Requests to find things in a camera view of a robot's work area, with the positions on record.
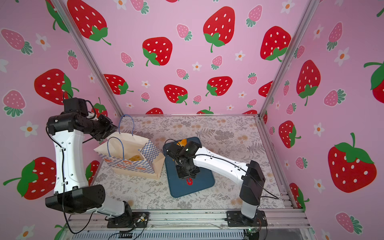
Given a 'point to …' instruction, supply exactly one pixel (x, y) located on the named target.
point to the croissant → (183, 143)
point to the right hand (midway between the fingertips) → (188, 171)
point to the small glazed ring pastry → (135, 158)
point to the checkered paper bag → (126, 153)
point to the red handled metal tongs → (191, 182)
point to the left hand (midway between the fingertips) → (118, 125)
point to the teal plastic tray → (181, 187)
